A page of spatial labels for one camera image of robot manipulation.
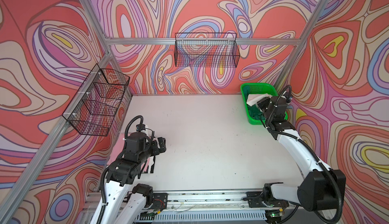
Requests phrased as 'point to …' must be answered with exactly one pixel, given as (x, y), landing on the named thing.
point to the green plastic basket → (264, 88)
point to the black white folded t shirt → (151, 165)
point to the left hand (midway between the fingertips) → (160, 140)
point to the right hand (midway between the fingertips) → (264, 99)
